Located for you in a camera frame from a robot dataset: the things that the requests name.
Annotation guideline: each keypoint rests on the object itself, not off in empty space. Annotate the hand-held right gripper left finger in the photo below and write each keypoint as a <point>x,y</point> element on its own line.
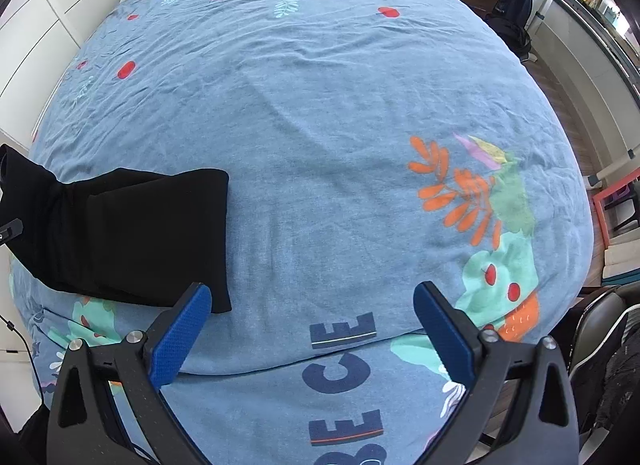
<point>180,330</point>

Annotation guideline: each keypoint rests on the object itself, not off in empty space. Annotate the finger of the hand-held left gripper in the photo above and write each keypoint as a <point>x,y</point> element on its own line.
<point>11,231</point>

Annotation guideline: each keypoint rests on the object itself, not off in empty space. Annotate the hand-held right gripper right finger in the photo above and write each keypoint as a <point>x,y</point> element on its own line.
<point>445,330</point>

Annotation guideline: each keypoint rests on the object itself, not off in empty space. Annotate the black pants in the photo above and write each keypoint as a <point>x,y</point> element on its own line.
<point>125,225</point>

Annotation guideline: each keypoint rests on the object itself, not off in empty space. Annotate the black office chair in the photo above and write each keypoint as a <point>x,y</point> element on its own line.
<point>595,335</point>

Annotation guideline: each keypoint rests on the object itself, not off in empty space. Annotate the pink stool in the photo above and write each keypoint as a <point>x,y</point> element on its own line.
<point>602,205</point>

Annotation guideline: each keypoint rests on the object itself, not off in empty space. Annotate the white wardrobe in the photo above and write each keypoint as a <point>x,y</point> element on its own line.
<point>55,10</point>

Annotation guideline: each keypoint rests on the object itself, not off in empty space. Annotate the blue printed bed cover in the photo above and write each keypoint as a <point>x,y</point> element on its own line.
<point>300,120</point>

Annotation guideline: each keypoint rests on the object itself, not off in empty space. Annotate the black backpack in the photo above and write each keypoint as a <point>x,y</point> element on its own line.
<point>515,40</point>

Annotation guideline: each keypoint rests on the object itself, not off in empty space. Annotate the black bag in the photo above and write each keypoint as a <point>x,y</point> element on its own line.
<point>515,2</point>

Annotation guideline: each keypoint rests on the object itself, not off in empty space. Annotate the desk with metal edge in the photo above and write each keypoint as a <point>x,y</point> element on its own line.
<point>585,10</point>

